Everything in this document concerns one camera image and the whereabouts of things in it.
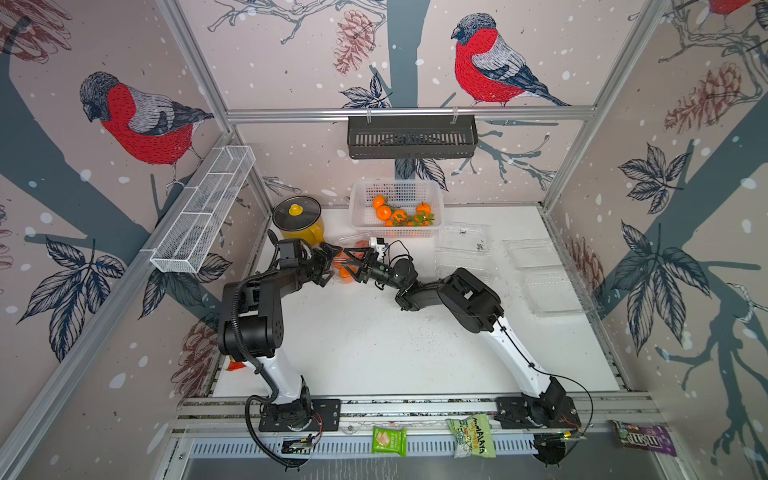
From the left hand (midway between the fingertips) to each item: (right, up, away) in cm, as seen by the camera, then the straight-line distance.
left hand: (344, 251), depth 96 cm
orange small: (+1, -7, -1) cm, 7 cm away
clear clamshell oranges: (+1, +3, +5) cm, 6 cm away
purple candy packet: (+75, -42, -27) cm, 90 cm away
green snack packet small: (+14, -43, -26) cm, 52 cm away
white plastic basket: (+20, +22, +26) cm, 39 cm away
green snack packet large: (+35, -43, -26) cm, 61 cm away
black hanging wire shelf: (+23, +40, +8) cm, 47 cm away
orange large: (+6, +2, +4) cm, 7 cm away
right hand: (+2, -1, -9) cm, 9 cm away
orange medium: (0, -2, -6) cm, 6 cm away
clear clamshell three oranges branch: (+43, +1, +16) cm, 46 cm away
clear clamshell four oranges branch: (+70, -13, +2) cm, 71 cm away
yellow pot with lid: (-19, +11, +14) cm, 26 cm away
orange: (+28, +14, +15) cm, 35 cm away
